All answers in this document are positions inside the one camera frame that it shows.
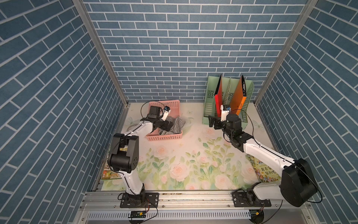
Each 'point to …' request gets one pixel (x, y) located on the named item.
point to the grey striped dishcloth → (177, 123)
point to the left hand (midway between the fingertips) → (168, 120)
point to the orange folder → (238, 100)
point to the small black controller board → (137, 214)
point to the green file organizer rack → (229, 85)
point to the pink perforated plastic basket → (175, 106)
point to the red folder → (218, 99)
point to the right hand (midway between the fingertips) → (218, 114)
